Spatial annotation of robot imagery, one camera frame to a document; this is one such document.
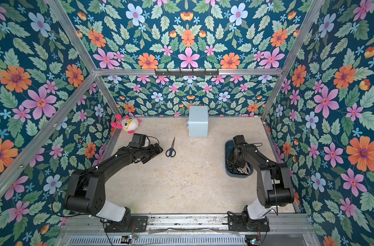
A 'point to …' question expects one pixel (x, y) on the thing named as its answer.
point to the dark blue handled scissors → (171, 152)
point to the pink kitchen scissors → (245, 169)
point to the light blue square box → (198, 121)
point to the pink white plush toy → (127, 123)
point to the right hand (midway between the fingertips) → (231, 161)
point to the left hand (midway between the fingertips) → (160, 150)
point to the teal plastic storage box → (232, 171)
